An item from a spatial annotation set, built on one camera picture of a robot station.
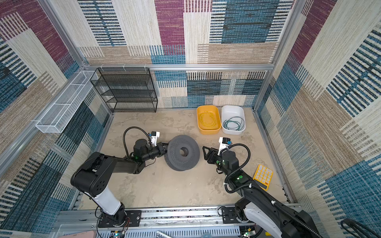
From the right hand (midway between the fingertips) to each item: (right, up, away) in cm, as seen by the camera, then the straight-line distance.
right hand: (205, 150), depth 81 cm
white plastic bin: (+21, +24, +37) cm, 49 cm away
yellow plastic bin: (+5, +17, +31) cm, 36 cm away
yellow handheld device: (+33, -15, +5) cm, 37 cm away
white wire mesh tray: (-72, +17, -9) cm, 74 cm away
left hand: (-18, +3, +6) cm, 19 cm away
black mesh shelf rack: (-56, +39, +30) cm, 74 cm away
